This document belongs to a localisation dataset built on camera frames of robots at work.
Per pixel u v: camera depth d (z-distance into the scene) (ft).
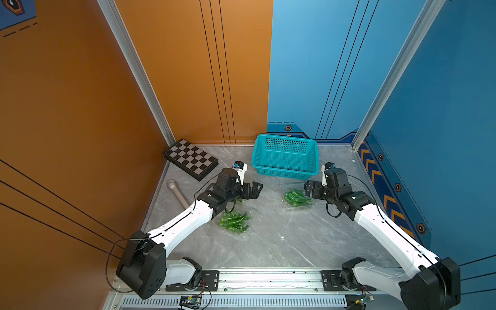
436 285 1.24
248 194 2.34
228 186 2.10
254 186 2.38
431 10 2.29
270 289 2.38
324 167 2.42
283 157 3.77
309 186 2.39
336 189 1.93
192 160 3.57
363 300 2.28
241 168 2.39
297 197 3.06
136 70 2.80
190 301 2.36
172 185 3.23
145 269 1.35
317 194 2.37
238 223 2.78
